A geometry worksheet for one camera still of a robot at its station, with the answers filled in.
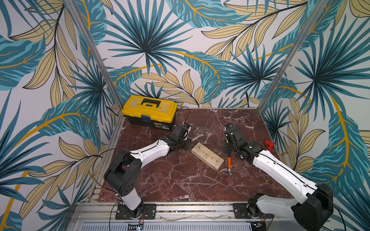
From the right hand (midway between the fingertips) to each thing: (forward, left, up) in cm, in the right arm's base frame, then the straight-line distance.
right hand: (226, 142), depth 81 cm
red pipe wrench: (+7, -34, -15) cm, 38 cm away
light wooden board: (-2, +9, -13) cm, 16 cm away
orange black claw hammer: (-10, -1, -6) cm, 11 cm away
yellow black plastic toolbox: (+23, +46, +2) cm, 51 cm away
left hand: (+4, +21, -7) cm, 23 cm away
